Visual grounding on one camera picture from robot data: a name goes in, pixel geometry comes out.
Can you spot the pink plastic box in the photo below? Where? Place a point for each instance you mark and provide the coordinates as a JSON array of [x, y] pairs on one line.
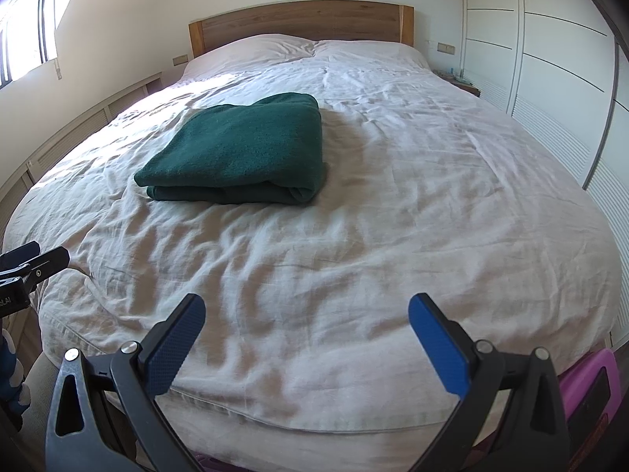
[[607, 378]]

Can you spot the brown wall switch panel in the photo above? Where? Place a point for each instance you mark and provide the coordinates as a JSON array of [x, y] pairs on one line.
[[445, 48], [180, 59]]

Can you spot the bed with white duvet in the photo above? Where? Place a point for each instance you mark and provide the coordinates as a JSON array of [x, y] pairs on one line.
[[368, 255]]

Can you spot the small items on nightstand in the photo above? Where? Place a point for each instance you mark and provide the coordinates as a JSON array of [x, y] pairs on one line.
[[454, 74]]

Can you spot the beige louvred low cabinet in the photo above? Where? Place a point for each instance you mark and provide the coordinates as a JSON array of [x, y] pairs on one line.
[[69, 137]]

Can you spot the green knitted sweater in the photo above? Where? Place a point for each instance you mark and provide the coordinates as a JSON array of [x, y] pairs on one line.
[[236, 142]]

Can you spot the window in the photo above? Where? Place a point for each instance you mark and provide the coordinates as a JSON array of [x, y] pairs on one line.
[[24, 34]]

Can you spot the white louvred wardrobe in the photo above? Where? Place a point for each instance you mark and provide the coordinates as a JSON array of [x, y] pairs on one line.
[[550, 83]]

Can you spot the white pillow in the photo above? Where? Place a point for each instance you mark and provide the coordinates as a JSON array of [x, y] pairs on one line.
[[368, 51], [255, 49]]

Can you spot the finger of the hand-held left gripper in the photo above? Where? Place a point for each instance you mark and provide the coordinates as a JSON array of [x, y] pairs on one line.
[[49, 263], [17, 255]]

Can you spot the wooden headboard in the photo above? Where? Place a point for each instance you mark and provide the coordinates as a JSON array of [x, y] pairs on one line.
[[304, 19]]

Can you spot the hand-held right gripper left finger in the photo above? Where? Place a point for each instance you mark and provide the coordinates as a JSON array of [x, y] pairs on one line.
[[174, 344]]

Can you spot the wooden nightstand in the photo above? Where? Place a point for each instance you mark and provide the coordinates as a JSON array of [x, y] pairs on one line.
[[469, 89]]

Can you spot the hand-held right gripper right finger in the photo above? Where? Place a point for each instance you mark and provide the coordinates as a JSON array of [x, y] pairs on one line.
[[442, 344]]

